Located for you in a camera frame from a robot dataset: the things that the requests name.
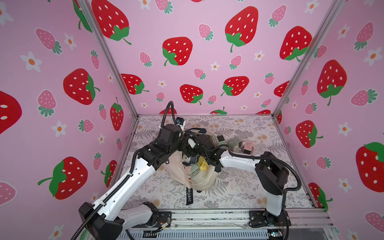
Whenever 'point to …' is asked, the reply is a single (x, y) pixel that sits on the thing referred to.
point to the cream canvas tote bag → (179, 168)
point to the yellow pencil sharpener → (202, 163)
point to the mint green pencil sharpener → (221, 140)
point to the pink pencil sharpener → (247, 147)
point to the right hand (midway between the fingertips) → (184, 144)
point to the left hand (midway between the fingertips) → (186, 135)
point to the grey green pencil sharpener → (233, 144)
